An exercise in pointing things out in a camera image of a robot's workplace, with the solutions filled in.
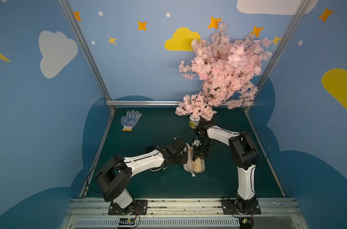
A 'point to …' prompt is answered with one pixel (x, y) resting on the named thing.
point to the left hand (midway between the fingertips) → (189, 158)
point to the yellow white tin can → (194, 122)
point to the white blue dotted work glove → (132, 119)
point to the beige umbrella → (197, 165)
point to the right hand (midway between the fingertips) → (198, 158)
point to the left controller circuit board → (127, 222)
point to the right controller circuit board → (246, 223)
